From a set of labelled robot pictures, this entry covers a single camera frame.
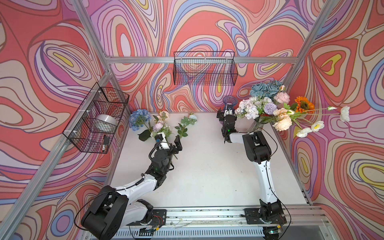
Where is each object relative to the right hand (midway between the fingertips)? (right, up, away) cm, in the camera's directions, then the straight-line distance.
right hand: (227, 109), depth 107 cm
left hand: (-36, -17, -26) cm, 47 cm away
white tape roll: (-67, -11, -37) cm, 77 cm away
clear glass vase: (+15, -10, -16) cm, 25 cm away
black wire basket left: (-76, -13, -33) cm, 84 cm away
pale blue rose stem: (-26, -7, +4) cm, 28 cm away
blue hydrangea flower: (-65, -6, 0) cm, 65 cm away
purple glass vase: (+1, +6, -6) cm, 9 cm away
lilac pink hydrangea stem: (+4, -2, -29) cm, 29 cm away
